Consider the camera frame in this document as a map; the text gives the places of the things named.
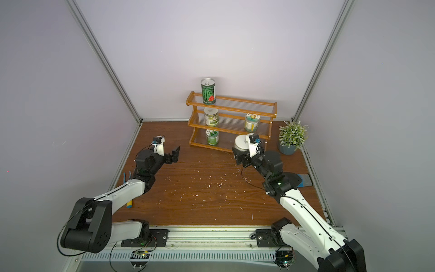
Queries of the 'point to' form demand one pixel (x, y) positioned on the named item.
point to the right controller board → (285, 256)
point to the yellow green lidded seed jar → (251, 122)
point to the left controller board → (139, 259)
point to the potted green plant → (291, 136)
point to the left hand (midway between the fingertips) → (173, 145)
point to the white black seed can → (241, 143)
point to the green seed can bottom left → (212, 136)
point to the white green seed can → (211, 114)
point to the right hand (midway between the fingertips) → (243, 141)
